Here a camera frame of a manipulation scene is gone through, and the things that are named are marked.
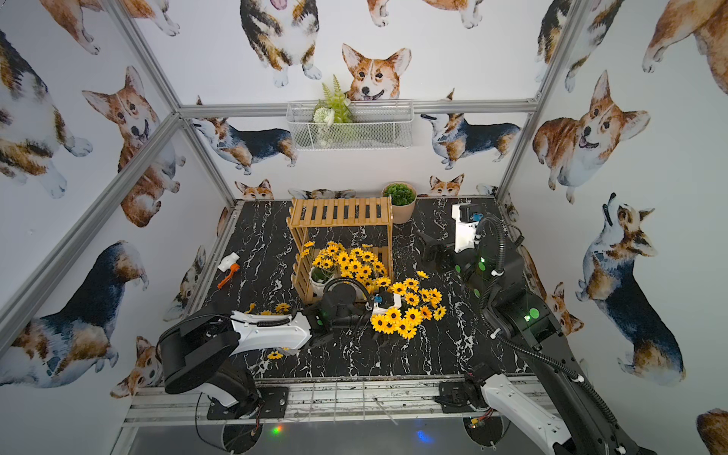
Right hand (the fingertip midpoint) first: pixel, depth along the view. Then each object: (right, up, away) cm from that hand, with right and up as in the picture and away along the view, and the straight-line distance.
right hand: (433, 227), depth 62 cm
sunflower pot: (-3, -18, +5) cm, 19 cm away
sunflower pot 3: (-28, -12, +20) cm, 37 cm away
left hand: (-4, -22, +11) cm, 25 cm away
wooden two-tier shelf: (-31, +4, +19) cm, 37 cm away
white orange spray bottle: (-65, -13, +38) cm, 76 cm away
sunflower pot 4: (-17, -10, +18) cm, 27 cm away
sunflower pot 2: (-38, -22, +13) cm, 46 cm away
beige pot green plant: (-3, +11, +45) cm, 46 cm away
